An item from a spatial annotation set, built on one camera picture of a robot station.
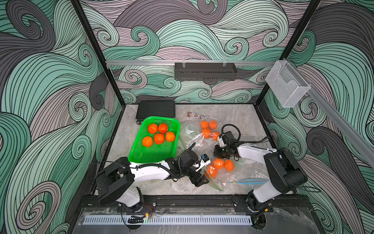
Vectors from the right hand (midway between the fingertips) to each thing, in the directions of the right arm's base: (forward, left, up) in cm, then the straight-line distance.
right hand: (212, 154), depth 92 cm
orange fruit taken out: (+16, +39, +7) cm, 43 cm away
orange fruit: (+16, +33, +7) cm, 37 cm away
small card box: (+31, +11, +2) cm, 34 cm away
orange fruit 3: (+8, +34, +7) cm, 36 cm away
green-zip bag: (+13, +5, +6) cm, 15 cm away
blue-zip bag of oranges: (-16, -17, -1) cm, 23 cm away
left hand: (-15, +7, +7) cm, 18 cm away
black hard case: (+37, +41, +5) cm, 56 cm away
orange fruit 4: (+6, +42, +6) cm, 43 cm away
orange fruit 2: (+10, +27, +7) cm, 30 cm away
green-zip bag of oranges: (-12, -4, +2) cm, 13 cm away
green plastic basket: (-1, +45, +2) cm, 45 cm away
